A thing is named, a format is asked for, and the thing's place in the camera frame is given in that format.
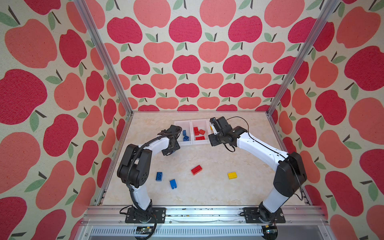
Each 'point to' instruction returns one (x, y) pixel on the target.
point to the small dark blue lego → (185, 138)
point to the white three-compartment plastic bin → (188, 125)
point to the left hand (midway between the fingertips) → (175, 149)
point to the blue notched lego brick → (173, 184)
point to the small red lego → (201, 131)
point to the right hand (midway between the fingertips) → (217, 136)
